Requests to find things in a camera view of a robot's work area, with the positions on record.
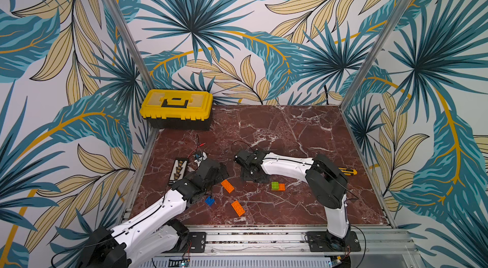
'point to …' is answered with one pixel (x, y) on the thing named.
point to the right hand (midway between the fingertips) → (250, 178)
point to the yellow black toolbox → (178, 109)
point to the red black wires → (198, 145)
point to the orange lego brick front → (237, 207)
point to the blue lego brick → (210, 200)
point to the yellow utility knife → (354, 171)
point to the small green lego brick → (274, 185)
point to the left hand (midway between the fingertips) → (218, 173)
